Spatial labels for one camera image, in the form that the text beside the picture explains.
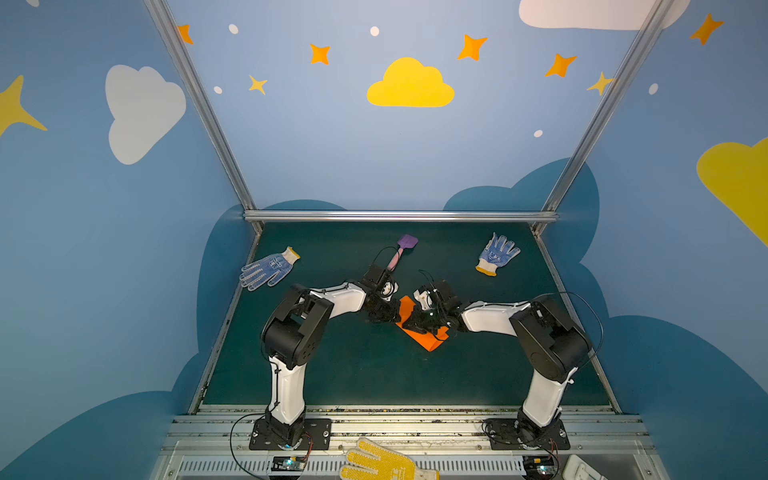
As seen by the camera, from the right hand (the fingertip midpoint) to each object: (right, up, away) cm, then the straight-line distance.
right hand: (402, 322), depth 92 cm
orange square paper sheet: (+7, -4, -4) cm, 9 cm away
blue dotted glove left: (-52, +15, +15) cm, 56 cm away
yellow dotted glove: (-9, -29, -22) cm, 37 cm away
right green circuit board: (+33, -31, -21) cm, 49 cm away
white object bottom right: (+40, -29, -23) cm, 55 cm away
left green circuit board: (-29, -30, -21) cm, 46 cm away
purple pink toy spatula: (+3, +27, +25) cm, 37 cm away
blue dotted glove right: (+38, +22, +22) cm, 50 cm away
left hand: (0, +1, +2) cm, 2 cm away
